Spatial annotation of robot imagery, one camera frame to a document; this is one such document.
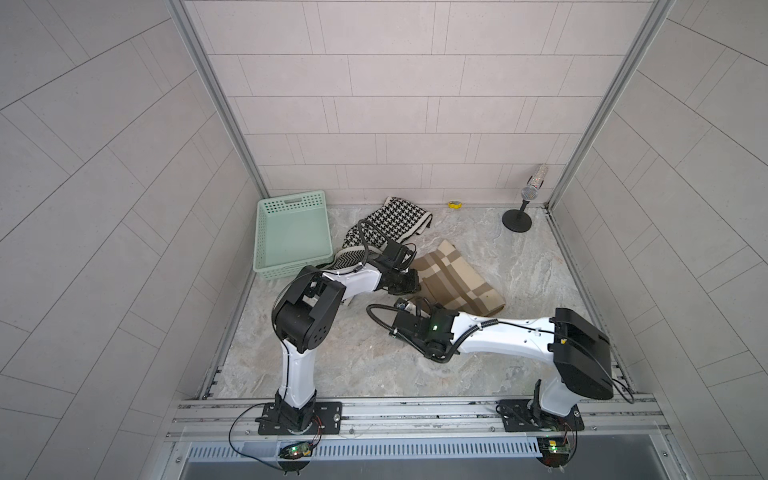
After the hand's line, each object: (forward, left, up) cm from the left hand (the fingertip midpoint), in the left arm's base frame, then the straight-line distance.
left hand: (425, 286), depth 94 cm
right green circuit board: (-42, -27, 0) cm, 50 cm away
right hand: (-14, 0, +2) cm, 14 cm away
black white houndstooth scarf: (+27, +9, 0) cm, 29 cm away
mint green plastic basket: (+20, +46, +2) cm, 50 cm away
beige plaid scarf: (+2, -8, 0) cm, 8 cm away
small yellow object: (+38, -14, -1) cm, 40 cm away
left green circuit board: (-42, +31, +1) cm, 52 cm away
